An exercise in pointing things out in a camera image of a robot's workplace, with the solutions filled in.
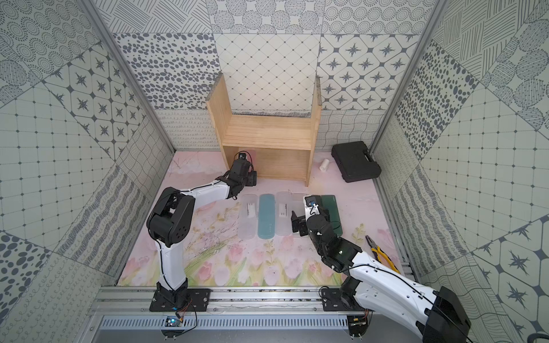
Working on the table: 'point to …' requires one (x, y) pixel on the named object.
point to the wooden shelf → (279, 146)
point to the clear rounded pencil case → (283, 214)
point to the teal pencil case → (266, 226)
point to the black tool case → (354, 161)
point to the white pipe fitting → (324, 166)
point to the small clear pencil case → (247, 216)
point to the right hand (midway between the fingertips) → (306, 211)
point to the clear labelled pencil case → (299, 204)
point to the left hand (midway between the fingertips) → (247, 170)
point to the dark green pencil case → (329, 202)
